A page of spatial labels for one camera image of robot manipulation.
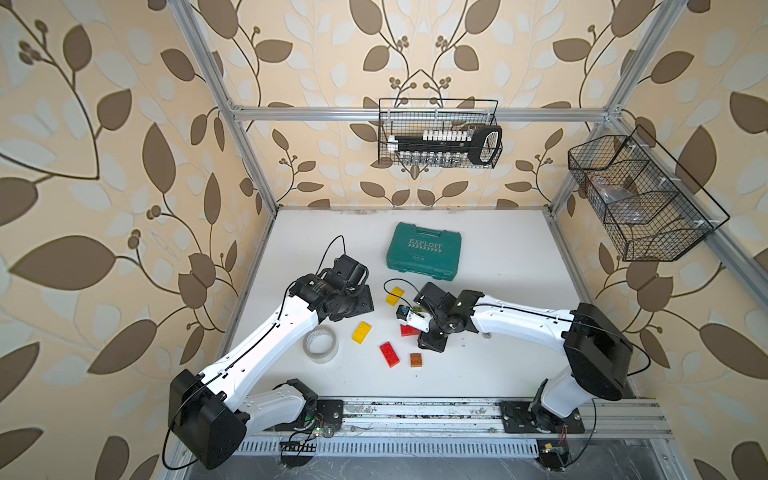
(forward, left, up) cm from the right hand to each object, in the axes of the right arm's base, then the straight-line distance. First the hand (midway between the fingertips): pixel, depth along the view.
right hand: (424, 335), depth 84 cm
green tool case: (+29, -2, +1) cm, 29 cm away
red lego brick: (+2, +5, -1) cm, 5 cm away
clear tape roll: (0, +31, -3) cm, 31 cm away
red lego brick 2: (-4, +10, -3) cm, 11 cm away
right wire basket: (+18, -56, +31) cm, 67 cm away
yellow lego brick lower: (+3, +18, -2) cm, 19 cm away
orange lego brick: (-6, +3, -2) cm, 7 cm away
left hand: (+5, +17, +13) cm, 22 cm away
